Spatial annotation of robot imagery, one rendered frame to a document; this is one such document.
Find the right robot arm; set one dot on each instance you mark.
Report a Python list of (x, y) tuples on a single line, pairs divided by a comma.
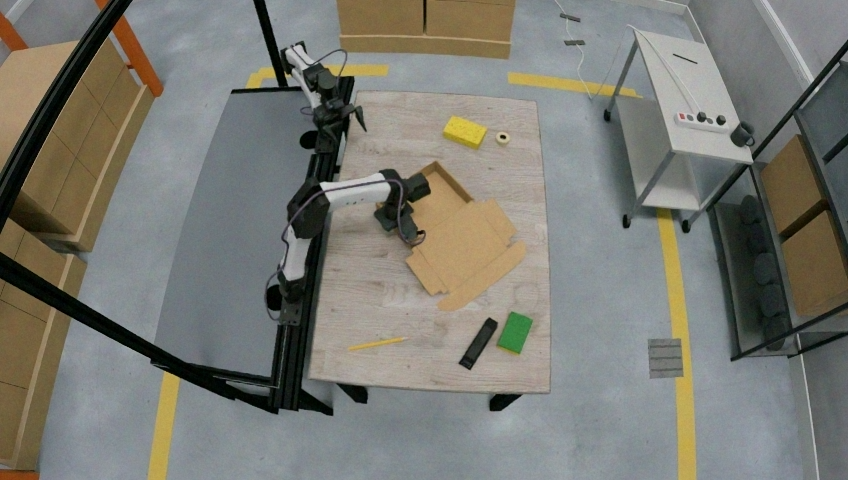
[(292, 277)]

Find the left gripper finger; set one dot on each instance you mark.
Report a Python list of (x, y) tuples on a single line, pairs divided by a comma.
[(329, 134), (359, 114)]

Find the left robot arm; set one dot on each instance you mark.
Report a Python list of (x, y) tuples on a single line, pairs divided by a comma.
[(308, 79)]

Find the black stapler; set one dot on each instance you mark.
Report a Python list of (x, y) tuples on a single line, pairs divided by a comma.
[(481, 340)]

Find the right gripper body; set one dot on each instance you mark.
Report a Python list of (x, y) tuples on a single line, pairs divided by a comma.
[(390, 220)]

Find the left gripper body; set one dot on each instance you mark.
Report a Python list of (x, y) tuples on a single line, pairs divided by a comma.
[(337, 113)]

